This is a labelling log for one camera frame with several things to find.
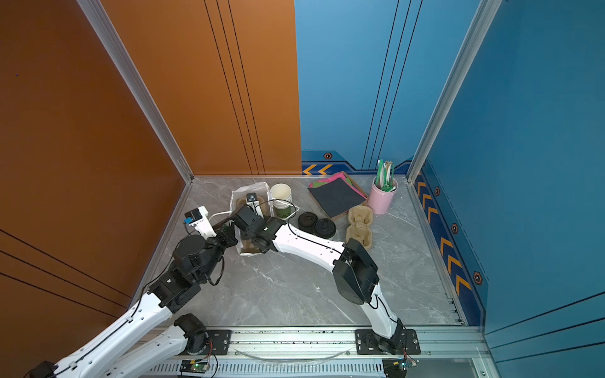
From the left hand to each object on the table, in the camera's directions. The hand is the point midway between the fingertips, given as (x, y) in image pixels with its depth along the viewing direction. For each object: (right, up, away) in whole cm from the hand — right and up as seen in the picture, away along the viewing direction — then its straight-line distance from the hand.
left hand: (236, 215), depth 71 cm
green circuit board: (-13, -46, 0) cm, 48 cm away
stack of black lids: (+21, -5, +28) cm, 36 cm away
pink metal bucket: (+53, +5, +28) cm, 60 cm away
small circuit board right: (+49, -46, 0) cm, 67 cm away
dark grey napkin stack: (+34, +6, +34) cm, 49 cm away
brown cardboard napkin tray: (+45, +11, +42) cm, 63 cm away
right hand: (0, -4, +13) cm, 13 cm away
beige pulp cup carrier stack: (+45, -3, +31) cm, 54 cm away
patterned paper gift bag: (+6, +7, +6) cm, 11 cm away
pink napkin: (+36, +16, +45) cm, 60 cm away
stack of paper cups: (+14, +5, +3) cm, 15 cm away
